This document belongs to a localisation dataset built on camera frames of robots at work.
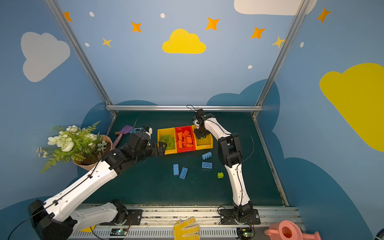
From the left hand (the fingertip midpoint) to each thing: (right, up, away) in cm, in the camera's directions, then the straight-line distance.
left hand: (161, 145), depth 76 cm
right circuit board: (+41, -42, -5) cm, 59 cm away
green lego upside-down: (-3, +2, +28) cm, 28 cm away
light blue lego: (+25, -9, +20) cm, 33 cm away
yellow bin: (+1, +7, +28) cm, 28 cm away
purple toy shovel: (-34, +7, +34) cm, 49 cm away
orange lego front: (+14, +1, +25) cm, 29 cm away
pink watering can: (+58, -34, -13) cm, 68 cm away
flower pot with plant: (-37, 0, -4) cm, 37 cm away
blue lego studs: (+6, -17, +15) cm, 23 cm away
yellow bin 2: (+26, -2, +28) cm, 38 cm away
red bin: (+11, -5, +20) cm, 24 cm away
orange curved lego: (+7, +4, +29) cm, 30 cm away
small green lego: (+33, -19, +12) cm, 40 cm away
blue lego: (+25, -14, +17) cm, 34 cm away
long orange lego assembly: (+8, -2, +25) cm, 26 cm away
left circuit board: (-19, -41, -5) cm, 46 cm away
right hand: (+23, +5, +29) cm, 38 cm away
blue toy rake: (-27, +7, +35) cm, 45 cm away
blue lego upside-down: (+11, -18, +13) cm, 25 cm away
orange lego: (+11, +5, +29) cm, 32 cm away
